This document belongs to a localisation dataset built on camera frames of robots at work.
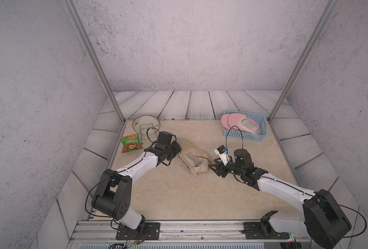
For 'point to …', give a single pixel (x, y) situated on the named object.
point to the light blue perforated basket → (261, 120)
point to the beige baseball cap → (196, 160)
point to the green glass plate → (144, 119)
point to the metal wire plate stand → (148, 132)
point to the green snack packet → (130, 142)
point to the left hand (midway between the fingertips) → (185, 148)
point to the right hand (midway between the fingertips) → (213, 163)
